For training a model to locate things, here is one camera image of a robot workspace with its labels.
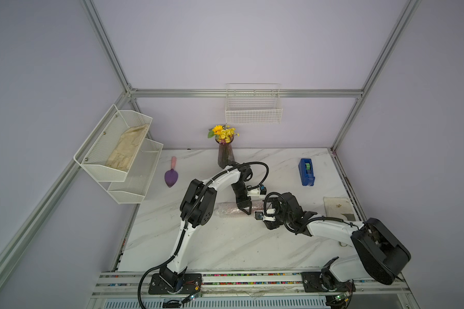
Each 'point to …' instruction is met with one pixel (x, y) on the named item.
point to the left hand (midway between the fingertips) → (245, 209)
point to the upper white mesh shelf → (110, 150)
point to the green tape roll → (307, 167)
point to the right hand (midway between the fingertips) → (267, 207)
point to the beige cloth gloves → (125, 149)
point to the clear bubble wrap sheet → (229, 209)
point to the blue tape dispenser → (306, 172)
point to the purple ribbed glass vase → (225, 154)
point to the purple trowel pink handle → (171, 176)
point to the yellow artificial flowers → (224, 134)
